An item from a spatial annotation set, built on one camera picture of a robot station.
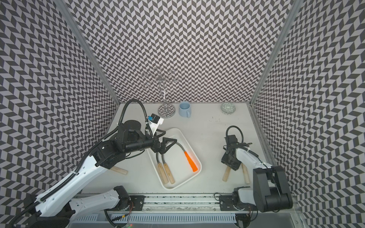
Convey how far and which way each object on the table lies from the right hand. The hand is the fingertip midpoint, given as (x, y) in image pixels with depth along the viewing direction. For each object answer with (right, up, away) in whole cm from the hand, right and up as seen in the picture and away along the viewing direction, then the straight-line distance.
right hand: (227, 166), depth 86 cm
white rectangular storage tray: (-33, +5, +2) cm, 33 cm away
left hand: (-32, +20, -23) cm, 44 cm away
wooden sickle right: (+10, -3, -3) cm, 11 cm away
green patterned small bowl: (+7, +37, +26) cm, 46 cm away
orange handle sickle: (-22, +2, +1) cm, 22 cm away
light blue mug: (-27, +36, +23) cm, 50 cm away
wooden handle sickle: (-35, -3, -5) cm, 35 cm away
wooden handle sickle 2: (-2, -4, -3) cm, 5 cm away
